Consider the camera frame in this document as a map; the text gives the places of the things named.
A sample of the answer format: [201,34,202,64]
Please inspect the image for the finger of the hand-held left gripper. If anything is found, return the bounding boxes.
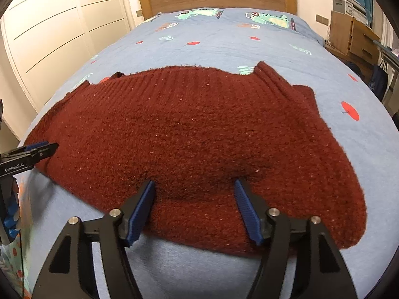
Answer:
[24,142,60,163]

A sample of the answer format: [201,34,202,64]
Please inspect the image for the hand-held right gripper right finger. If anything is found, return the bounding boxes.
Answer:
[234,178,359,299]

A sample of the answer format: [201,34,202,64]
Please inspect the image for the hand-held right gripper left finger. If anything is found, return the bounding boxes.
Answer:
[31,180,156,299]

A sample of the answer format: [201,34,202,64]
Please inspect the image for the dark red knitted sweater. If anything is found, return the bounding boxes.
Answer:
[23,62,367,257]

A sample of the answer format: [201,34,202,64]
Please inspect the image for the person's left hand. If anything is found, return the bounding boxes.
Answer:
[4,177,22,239]

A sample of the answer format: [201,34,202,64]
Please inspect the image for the white wardrobe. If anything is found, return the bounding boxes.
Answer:
[0,0,144,138]

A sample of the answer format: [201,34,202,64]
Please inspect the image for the bed with patterned blue cover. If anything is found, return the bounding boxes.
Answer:
[0,6,399,299]

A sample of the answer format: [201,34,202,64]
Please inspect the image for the dark bag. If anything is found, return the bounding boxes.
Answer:
[368,65,389,100]

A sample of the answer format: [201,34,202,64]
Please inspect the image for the wooden nightstand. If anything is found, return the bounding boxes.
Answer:
[329,10,381,66]

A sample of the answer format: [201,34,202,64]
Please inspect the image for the glass desk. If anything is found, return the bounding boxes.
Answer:
[374,34,399,60]

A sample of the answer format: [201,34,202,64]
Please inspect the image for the white box on cabinet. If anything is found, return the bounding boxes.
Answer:
[331,0,367,17]

